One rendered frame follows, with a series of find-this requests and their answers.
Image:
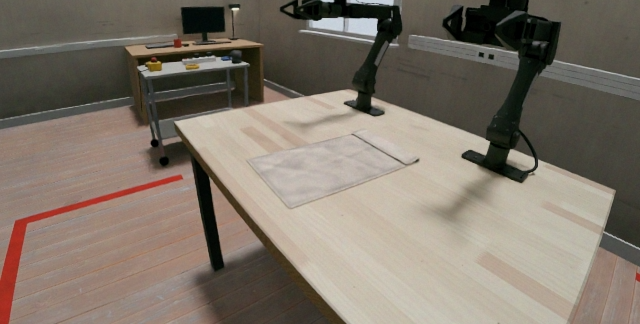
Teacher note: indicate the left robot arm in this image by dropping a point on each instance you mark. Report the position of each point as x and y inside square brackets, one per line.
[503, 129]

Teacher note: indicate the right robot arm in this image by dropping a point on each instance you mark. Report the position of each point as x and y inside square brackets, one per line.
[364, 78]

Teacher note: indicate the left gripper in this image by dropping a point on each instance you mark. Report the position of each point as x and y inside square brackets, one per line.
[478, 33]

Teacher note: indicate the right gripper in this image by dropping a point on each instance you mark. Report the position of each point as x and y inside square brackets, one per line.
[308, 12]

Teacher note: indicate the beige cloth towel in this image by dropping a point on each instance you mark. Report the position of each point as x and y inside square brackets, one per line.
[310, 172]

